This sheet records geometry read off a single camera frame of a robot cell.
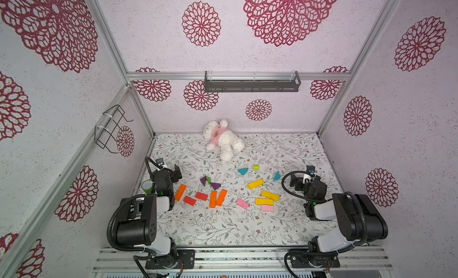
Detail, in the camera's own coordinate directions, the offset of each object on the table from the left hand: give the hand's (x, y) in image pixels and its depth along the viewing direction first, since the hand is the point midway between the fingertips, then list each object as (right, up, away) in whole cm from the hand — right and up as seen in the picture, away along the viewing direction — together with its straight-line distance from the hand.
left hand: (167, 168), depth 93 cm
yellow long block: (+49, -16, -3) cm, 52 cm away
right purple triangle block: (+25, -10, +2) cm, 27 cm away
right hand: (+70, -1, -2) cm, 70 cm away
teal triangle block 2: (+60, -5, +6) cm, 60 cm away
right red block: (+18, -15, -1) cm, 24 cm away
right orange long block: (+29, -15, -1) cm, 33 cm away
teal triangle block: (+41, -3, +10) cm, 42 cm away
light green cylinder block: (+49, 0, +10) cm, 50 cm away
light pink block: (+52, -20, -4) cm, 55 cm away
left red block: (+12, -16, -3) cm, 21 cm away
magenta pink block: (+39, -18, -4) cm, 43 cm away
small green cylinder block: (+22, -7, +4) cm, 23 cm away
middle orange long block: (+24, -16, -2) cm, 29 cm away
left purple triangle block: (+19, -7, +3) cm, 20 cm away
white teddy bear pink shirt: (+28, +17, +15) cm, 36 cm away
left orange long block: (+7, -13, 0) cm, 14 cm away
